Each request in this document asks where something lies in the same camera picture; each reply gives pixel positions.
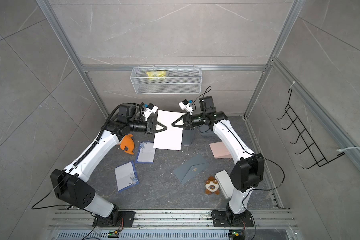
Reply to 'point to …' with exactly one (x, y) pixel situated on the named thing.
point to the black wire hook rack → (320, 159)
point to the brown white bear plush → (212, 186)
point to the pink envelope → (219, 150)
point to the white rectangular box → (225, 183)
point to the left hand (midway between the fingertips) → (167, 127)
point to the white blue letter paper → (126, 176)
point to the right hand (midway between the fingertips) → (174, 126)
